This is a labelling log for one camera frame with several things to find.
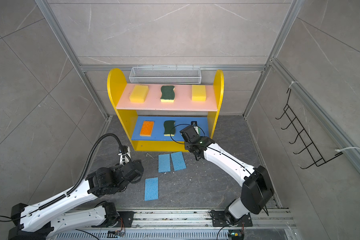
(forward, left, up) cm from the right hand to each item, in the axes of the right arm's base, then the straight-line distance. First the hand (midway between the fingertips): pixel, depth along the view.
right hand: (192, 139), depth 85 cm
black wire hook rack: (-21, -50, +14) cm, 56 cm away
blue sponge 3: (-22, +24, -16) cm, 36 cm away
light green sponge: (-6, -2, +16) cm, 17 cm away
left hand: (-15, +28, +4) cm, 32 cm away
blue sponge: (-7, +18, -16) cm, 25 cm away
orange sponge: (+10, +28, -2) cm, 30 cm away
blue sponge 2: (-5, +9, -16) cm, 19 cm away
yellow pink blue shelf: (+38, +31, -18) cm, 52 cm away
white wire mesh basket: (+42, +16, +17) cm, 48 cm away
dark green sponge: (+9, +14, -1) cm, 16 cm away
